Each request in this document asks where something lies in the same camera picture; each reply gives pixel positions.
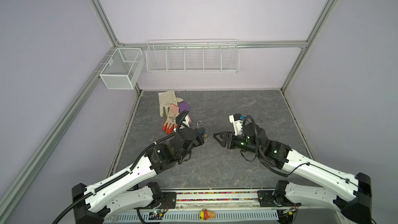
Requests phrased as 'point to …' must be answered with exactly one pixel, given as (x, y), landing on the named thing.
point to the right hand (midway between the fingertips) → (216, 137)
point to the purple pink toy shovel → (184, 106)
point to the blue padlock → (200, 129)
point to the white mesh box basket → (122, 69)
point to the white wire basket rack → (193, 56)
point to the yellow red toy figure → (205, 214)
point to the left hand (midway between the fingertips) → (203, 133)
